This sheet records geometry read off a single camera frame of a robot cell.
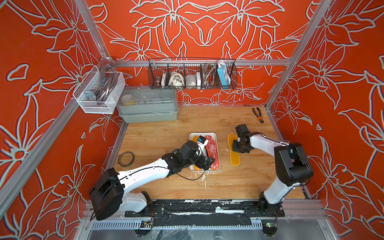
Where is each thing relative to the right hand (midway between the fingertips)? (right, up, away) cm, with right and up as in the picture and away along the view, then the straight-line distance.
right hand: (233, 148), depth 95 cm
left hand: (-19, 0, -18) cm, 26 cm away
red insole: (-15, 0, -2) cm, 15 cm away
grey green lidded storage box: (-61, +30, +7) cm, 68 cm away
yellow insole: (-1, -4, -4) cm, 6 cm away
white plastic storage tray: (-12, +9, +4) cm, 15 cm away
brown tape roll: (-67, -8, -8) cm, 68 cm away
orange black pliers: (+25, +21, +17) cm, 37 cm away
